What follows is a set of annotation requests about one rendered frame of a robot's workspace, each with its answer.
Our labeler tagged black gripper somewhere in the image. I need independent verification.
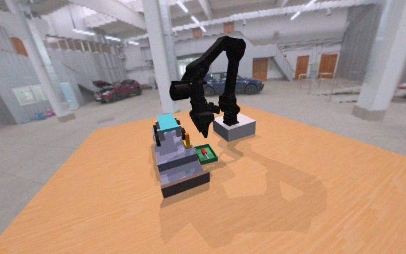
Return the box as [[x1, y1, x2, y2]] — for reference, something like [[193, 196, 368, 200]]
[[189, 96, 215, 138]]

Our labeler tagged green tray floor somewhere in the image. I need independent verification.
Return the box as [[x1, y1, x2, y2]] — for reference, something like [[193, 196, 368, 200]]
[[197, 147, 215, 160]]

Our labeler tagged grey-blue ramp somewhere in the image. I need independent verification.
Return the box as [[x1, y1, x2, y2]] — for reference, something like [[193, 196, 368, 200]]
[[152, 127, 210, 199]]

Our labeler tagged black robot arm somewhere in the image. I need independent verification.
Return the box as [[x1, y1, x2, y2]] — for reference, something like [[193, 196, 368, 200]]
[[169, 36, 246, 126]]

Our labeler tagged teal wheeled trolley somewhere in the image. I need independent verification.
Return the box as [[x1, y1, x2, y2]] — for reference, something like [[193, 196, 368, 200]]
[[153, 113, 186, 147]]

